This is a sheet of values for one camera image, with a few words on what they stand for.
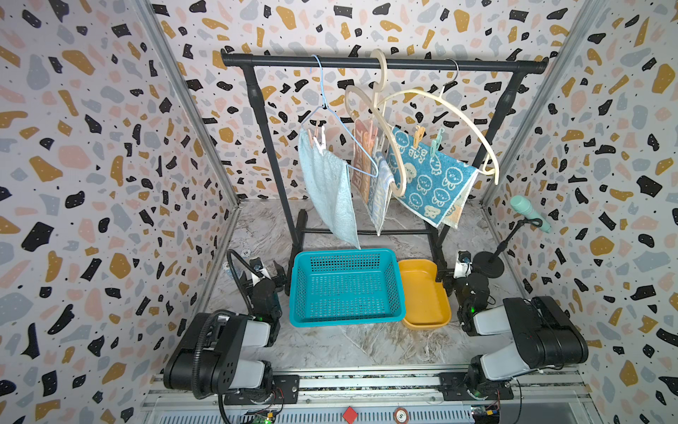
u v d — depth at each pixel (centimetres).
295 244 101
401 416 70
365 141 67
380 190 67
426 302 92
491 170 60
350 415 70
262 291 68
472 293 70
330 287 95
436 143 66
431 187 74
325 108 93
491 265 101
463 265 78
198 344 39
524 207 75
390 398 73
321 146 69
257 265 74
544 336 46
